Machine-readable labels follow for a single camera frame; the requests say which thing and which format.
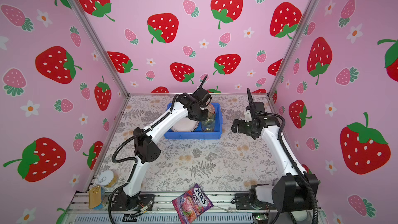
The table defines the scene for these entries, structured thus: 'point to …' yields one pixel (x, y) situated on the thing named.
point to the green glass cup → (208, 125)
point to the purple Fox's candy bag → (190, 204)
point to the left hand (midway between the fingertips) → (205, 118)
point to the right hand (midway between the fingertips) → (239, 128)
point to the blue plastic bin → (199, 134)
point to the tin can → (107, 178)
